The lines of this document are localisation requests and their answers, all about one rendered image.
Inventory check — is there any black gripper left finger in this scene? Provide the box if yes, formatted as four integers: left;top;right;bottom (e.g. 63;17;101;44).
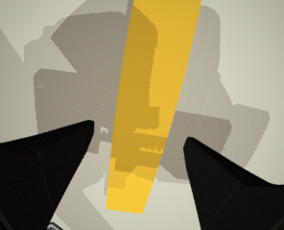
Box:
0;120;95;230

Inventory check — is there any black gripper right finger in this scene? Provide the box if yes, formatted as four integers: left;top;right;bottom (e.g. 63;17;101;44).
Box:
183;137;284;230

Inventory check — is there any dark grey wedge on base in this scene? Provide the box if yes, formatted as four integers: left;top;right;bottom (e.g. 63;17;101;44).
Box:
47;222;64;230

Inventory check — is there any yellow bar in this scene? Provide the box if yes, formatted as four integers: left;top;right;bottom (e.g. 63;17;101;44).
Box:
106;0;202;214

